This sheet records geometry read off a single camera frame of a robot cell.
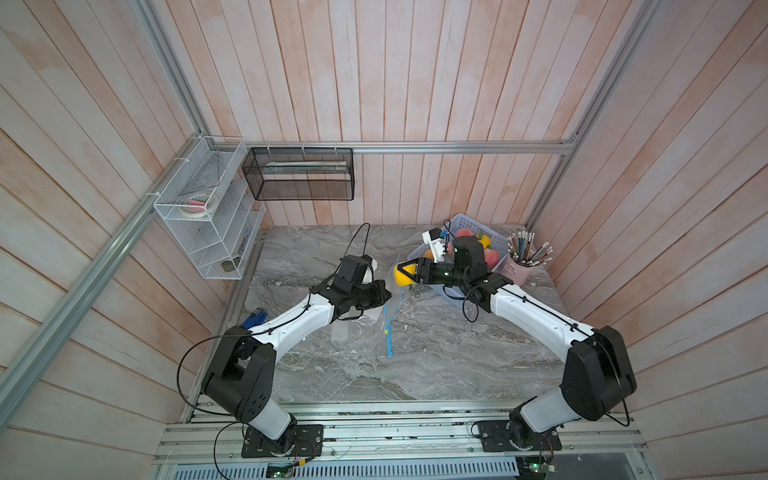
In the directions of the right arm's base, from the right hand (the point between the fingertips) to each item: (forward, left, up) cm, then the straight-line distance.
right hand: (402, 267), depth 81 cm
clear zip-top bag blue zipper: (-6, +6, -17) cm, 19 cm away
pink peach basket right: (+18, -33, -17) cm, 41 cm away
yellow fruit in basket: (+27, -33, -18) cm, 46 cm away
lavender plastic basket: (+27, -37, -18) cm, 49 cm away
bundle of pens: (+17, -40, -11) cm, 45 cm away
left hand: (-5, +3, -9) cm, 11 cm away
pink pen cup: (+10, -40, -16) cm, 44 cm away
